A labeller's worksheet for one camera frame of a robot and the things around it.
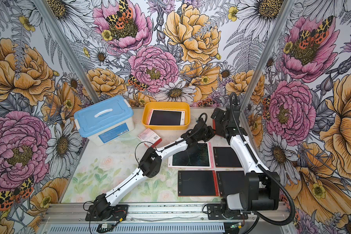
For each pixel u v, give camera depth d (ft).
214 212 2.43
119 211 2.44
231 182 2.82
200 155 3.09
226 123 2.10
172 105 3.92
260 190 1.37
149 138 3.25
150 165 2.30
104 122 3.01
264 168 1.42
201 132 2.61
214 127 3.27
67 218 2.44
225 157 3.15
